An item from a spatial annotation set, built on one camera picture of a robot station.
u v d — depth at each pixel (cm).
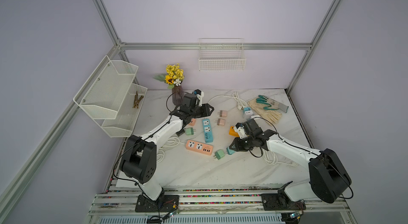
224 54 96
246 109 107
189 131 96
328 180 43
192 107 69
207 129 97
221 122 101
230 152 84
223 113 106
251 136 69
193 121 101
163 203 72
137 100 97
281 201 65
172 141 93
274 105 111
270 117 105
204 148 88
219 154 88
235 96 115
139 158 45
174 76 93
